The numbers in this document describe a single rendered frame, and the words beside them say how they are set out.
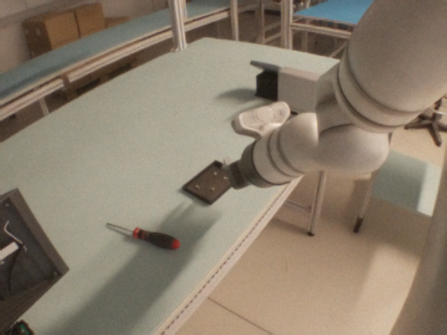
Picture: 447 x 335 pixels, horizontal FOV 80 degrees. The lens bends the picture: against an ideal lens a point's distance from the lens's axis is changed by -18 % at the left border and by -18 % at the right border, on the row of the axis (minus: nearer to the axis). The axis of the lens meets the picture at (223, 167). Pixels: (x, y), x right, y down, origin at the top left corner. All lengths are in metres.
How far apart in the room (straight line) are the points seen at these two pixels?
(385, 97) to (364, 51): 0.03
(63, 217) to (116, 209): 0.13
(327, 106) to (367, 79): 0.11
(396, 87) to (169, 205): 0.56
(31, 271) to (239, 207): 0.42
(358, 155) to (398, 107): 0.10
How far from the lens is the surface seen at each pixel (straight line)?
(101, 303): 0.56
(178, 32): 1.57
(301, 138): 0.35
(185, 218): 0.63
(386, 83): 0.18
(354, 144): 0.28
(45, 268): 0.62
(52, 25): 3.87
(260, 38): 3.62
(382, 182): 1.88
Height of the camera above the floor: 1.46
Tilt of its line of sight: 38 degrees down
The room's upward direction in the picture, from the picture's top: 5 degrees counter-clockwise
